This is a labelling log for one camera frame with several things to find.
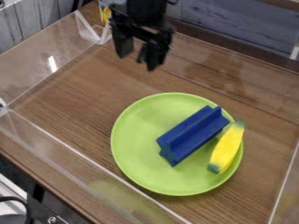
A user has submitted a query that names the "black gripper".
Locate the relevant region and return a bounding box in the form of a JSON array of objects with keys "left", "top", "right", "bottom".
[{"left": 109, "top": 0, "right": 173, "bottom": 72}]

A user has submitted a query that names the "blue block object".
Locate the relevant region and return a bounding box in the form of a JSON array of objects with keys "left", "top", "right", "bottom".
[{"left": 156, "top": 106, "right": 229, "bottom": 166}]

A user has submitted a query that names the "green round plate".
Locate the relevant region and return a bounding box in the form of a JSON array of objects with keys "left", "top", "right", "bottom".
[{"left": 110, "top": 93, "right": 243, "bottom": 196}]

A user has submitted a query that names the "yellow printed can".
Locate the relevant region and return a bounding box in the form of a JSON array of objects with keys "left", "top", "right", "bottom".
[{"left": 97, "top": 0, "right": 113, "bottom": 25}]

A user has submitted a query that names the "yellow toy banana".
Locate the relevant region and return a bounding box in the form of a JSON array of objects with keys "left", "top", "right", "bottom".
[{"left": 207, "top": 121, "right": 245, "bottom": 174}]

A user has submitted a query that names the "clear acrylic enclosure wall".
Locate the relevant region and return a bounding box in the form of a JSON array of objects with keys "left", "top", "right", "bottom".
[{"left": 0, "top": 8, "right": 299, "bottom": 224}]

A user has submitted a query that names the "black cable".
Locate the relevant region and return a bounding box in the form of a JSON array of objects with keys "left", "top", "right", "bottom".
[{"left": 0, "top": 195, "right": 33, "bottom": 224}]

